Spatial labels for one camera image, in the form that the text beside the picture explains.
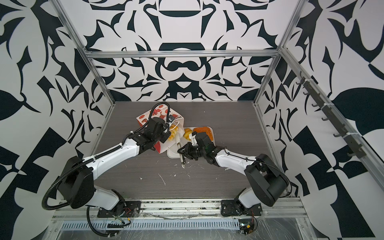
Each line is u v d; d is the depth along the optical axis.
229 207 0.74
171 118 0.73
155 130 0.65
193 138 0.81
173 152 0.89
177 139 0.89
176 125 0.79
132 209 0.74
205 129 1.00
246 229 0.71
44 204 0.37
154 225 0.65
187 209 0.76
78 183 0.42
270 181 0.44
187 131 0.98
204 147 0.67
